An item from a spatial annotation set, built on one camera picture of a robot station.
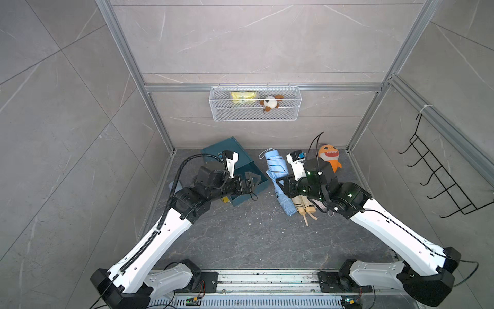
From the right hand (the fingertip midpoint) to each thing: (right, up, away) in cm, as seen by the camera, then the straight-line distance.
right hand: (282, 179), depth 68 cm
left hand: (-11, +1, -3) cm, 11 cm away
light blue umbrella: (-3, +4, -2) cm, 5 cm away
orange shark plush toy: (+34, +12, +39) cm, 53 cm away
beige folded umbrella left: (+12, -15, +21) cm, 28 cm away
